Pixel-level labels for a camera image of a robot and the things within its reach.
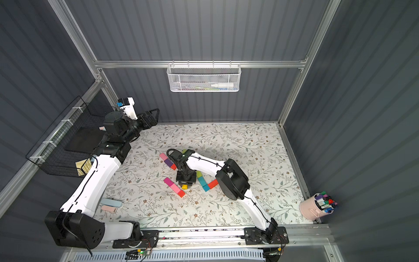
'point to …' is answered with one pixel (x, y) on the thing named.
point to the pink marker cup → (316, 206)
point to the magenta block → (168, 182)
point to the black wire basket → (49, 154)
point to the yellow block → (185, 186)
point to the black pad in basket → (85, 138)
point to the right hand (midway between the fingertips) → (181, 189)
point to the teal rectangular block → (202, 180)
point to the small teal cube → (205, 188)
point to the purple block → (168, 162)
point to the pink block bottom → (175, 188)
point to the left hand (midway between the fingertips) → (152, 111)
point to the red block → (213, 184)
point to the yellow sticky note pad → (83, 166)
